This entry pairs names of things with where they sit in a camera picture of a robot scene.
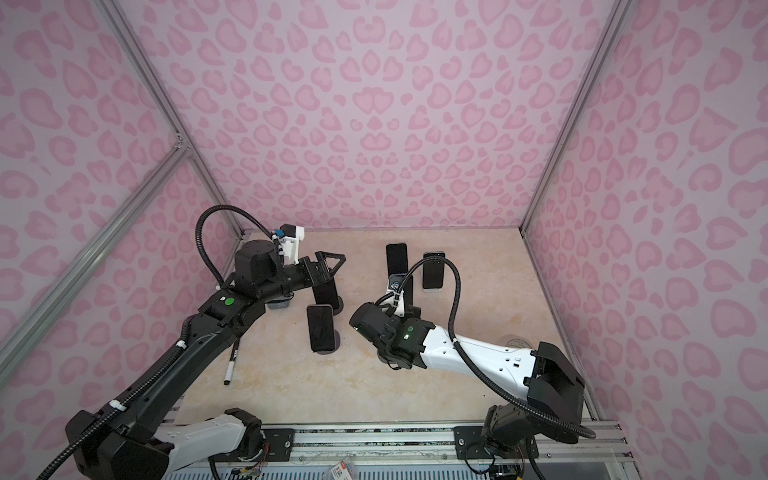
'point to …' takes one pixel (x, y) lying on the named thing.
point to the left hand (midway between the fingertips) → (337, 261)
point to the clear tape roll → (516, 341)
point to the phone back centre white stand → (397, 258)
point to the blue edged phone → (407, 287)
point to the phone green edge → (320, 320)
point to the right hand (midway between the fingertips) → (386, 310)
